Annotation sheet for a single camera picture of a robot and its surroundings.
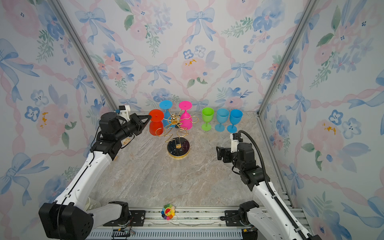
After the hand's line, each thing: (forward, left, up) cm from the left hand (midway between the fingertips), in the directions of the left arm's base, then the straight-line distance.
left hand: (151, 114), depth 71 cm
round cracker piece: (-13, +9, -3) cm, 16 cm away
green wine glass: (+19, -29, -20) cm, 40 cm away
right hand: (-7, -36, -16) cm, 40 cm away
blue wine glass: (+18, -47, -20) cm, 55 cm away
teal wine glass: (+19, -39, -20) cm, 47 cm away
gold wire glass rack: (+2, -10, -33) cm, 35 cm away
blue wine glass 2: (+13, -5, -6) cm, 15 cm away
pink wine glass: (+8, -16, -14) cm, 22 cm away
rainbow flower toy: (-35, -7, -34) cm, 49 cm away
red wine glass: (+1, -1, -6) cm, 7 cm away
